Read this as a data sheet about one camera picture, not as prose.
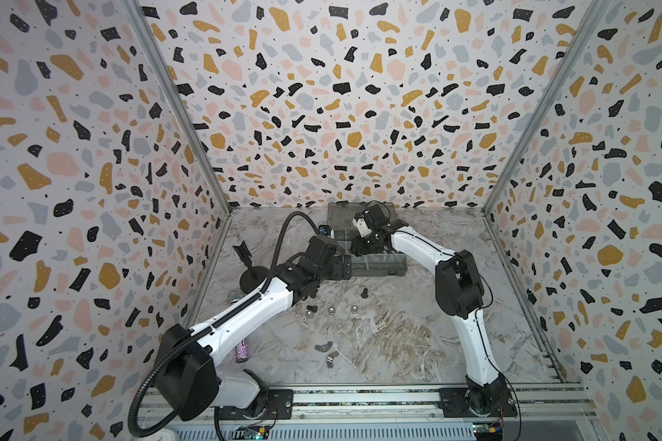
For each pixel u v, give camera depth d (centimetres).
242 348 81
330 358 81
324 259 61
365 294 95
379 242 78
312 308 92
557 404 76
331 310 92
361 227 92
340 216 126
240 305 47
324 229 71
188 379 39
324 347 84
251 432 70
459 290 59
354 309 92
